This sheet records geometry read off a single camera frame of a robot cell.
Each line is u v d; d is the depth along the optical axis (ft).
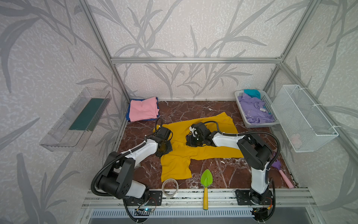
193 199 2.47
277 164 2.83
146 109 3.59
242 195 2.43
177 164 2.79
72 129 2.11
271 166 2.25
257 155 1.65
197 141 2.65
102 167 1.35
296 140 2.38
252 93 3.68
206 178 2.58
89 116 2.20
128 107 3.64
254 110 3.56
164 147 2.47
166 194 2.44
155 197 2.42
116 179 1.40
